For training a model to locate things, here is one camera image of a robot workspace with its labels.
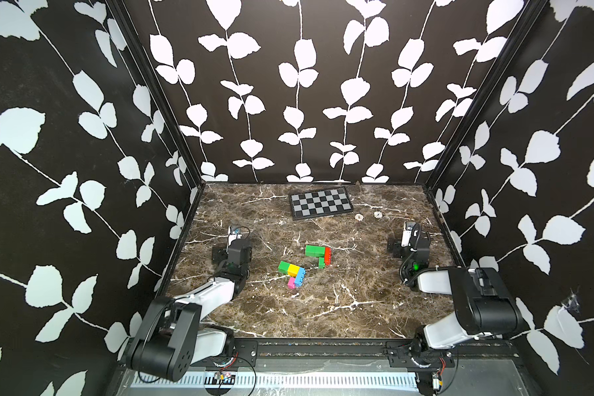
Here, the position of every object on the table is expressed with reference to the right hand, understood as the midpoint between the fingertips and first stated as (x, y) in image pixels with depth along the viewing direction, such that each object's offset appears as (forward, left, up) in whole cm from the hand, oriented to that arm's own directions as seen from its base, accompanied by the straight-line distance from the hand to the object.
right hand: (402, 231), depth 94 cm
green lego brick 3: (-11, +32, -5) cm, 34 cm away
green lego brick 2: (-6, +34, -6) cm, 35 cm away
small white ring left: (+13, +14, -7) cm, 20 cm away
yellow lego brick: (-14, +43, -6) cm, 45 cm away
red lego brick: (-8, +29, -5) cm, 31 cm away
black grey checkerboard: (+19, +31, -5) cm, 37 cm away
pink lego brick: (-20, +43, -4) cm, 47 cm away
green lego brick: (-13, +46, -5) cm, 48 cm away
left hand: (-7, +66, +3) cm, 66 cm away
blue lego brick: (-17, +40, -5) cm, 43 cm away
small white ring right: (+15, +5, -8) cm, 18 cm away
